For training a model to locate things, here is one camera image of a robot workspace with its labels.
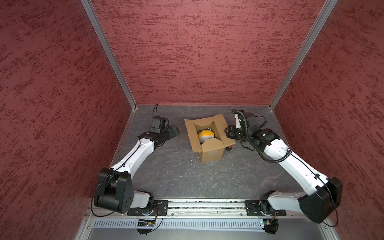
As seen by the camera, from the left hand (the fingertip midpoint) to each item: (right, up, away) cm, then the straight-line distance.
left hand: (173, 134), depth 88 cm
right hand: (+31, +1, -9) cm, 32 cm away
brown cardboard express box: (+22, -7, -9) cm, 25 cm away
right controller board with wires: (+51, -43, -18) cm, 69 cm away
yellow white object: (+20, 0, +5) cm, 20 cm away
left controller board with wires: (-9, -41, -17) cm, 45 cm away
